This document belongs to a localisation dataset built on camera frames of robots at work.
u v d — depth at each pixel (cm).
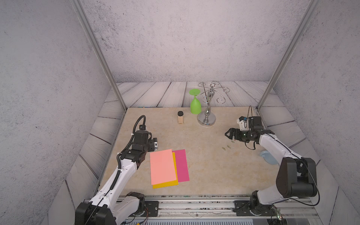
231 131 81
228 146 97
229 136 82
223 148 96
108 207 40
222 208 74
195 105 99
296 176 44
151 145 74
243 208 71
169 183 83
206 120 115
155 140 77
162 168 86
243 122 82
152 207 73
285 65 93
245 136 76
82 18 73
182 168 87
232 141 100
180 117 105
